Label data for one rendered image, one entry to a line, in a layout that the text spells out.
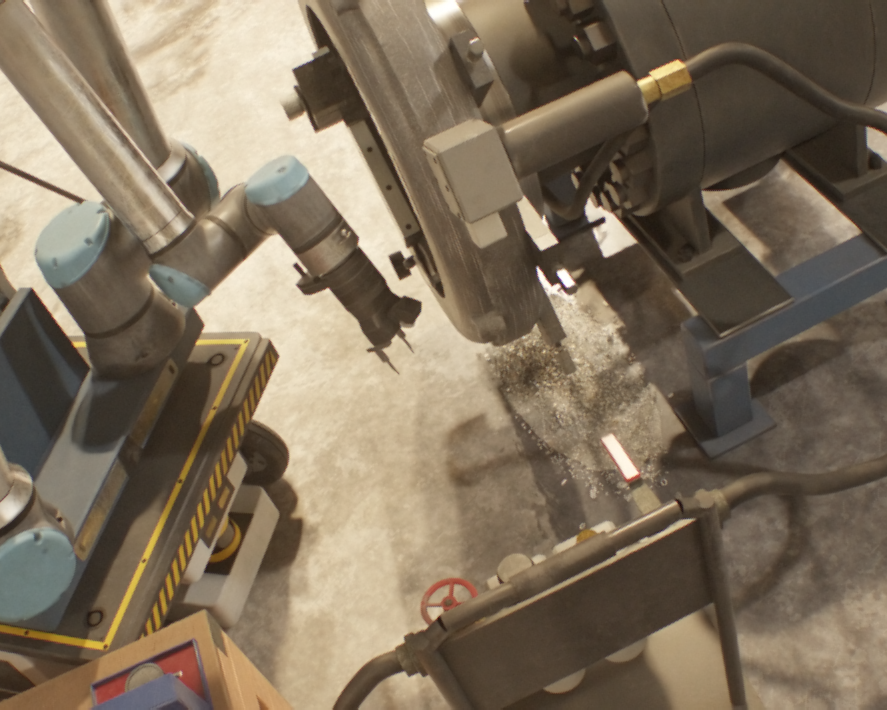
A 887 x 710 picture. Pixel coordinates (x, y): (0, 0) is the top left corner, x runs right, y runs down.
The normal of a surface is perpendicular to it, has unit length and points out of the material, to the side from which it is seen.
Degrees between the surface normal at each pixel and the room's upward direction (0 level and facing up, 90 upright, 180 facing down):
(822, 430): 0
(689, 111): 86
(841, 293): 90
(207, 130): 0
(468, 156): 67
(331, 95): 35
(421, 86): 51
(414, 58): 44
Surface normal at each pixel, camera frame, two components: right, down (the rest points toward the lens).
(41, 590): 0.67, 0.44
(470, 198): 0.18, 0.30
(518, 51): 0.04, -0.14
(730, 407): 0.32, 0.61
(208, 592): -0.29, -0.67
